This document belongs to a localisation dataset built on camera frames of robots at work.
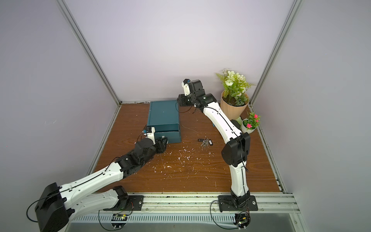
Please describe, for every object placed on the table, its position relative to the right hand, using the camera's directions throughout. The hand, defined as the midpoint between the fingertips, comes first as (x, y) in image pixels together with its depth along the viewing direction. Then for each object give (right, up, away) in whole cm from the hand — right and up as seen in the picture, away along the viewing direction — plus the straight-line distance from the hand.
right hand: (180, 95), depth 82 cm
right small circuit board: (+32, -64, -12) cm, 73 cm away
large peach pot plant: (+37, 0, +18) cm, 42 cm away
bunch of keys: (+17, -30, +15) cm, 38 cm away
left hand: (-7, -25, -4) cm, 26 cm away
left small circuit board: (-30, -63, -11) cm, 71 cm away
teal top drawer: (-4, -24, -1) cm, 25 cm away
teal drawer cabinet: (-10, -12, +2) cm, 16 cm away
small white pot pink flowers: (+44, -18, +8) cm, 48 cm away
